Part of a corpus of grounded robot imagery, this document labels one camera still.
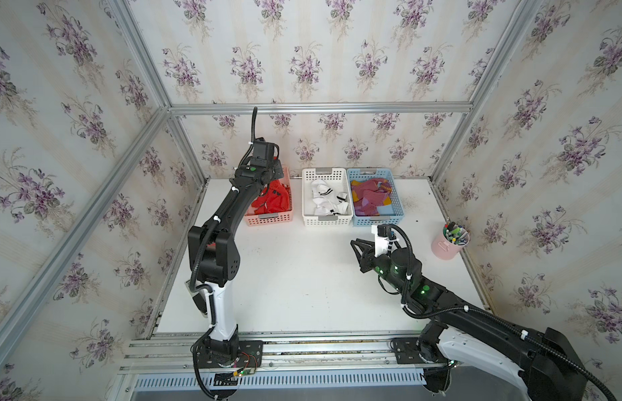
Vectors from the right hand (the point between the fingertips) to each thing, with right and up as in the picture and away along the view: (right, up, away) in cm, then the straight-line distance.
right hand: (358, 242), depth 76 cm
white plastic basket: (-2, +24, +43) cm, 49 cm away
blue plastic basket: (+19, +7, +32) cm, 38 cm away
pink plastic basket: (-30, +6, +25) cm, 39 cm away
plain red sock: (-30, +14, +26) cm, 42 cm away
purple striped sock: (+10, +16, +31) cm, 37 cm away
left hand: (-29, +26, +15) cm, 42 cm away
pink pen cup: (+34, -2, +10) cm, 36 cm away
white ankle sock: (-9, +12, +28) cm, 32 cm away
